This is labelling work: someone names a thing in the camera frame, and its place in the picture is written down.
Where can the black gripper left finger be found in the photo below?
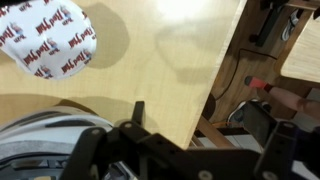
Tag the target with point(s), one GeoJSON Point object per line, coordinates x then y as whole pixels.
{"type": "Point", "coordinates": [96, 146]}

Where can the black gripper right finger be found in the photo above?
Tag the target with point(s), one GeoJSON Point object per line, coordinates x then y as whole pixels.
{"type": "Point", "coordinates": [280, 146]}

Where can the yogurt cup printed foil lid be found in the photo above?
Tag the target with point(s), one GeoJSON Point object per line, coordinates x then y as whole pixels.
{"type": "Point", "coordinates": [50, 40]}

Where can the grey sneaker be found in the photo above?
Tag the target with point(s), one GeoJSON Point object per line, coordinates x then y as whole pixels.
{"type": "Point", "coordinates": [236, 115]}

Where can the light wooden dining table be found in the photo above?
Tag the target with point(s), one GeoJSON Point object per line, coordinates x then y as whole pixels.
{"type": "Point", "coordinates": [160, 66]}

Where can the white sneaker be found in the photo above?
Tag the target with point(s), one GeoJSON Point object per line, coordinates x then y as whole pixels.
{"type": "Point", "coordinates": [290, 25]}

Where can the black stand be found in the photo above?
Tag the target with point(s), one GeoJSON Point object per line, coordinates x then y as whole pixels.
{"type": "Point", "coordinates": [268, 23]}

